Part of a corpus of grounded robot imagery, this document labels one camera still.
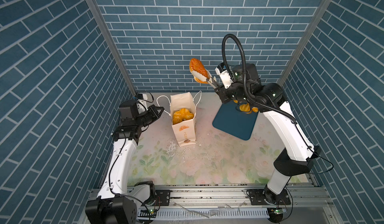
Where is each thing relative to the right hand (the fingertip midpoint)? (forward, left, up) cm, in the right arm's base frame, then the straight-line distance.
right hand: (215, 86), depth 64 cm
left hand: (-3, +24, -13) cm, 28 cm away
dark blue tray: (+13, -13, -43) cm, 47 cm away
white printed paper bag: (-8, +15, -27) cm, 32 cm away
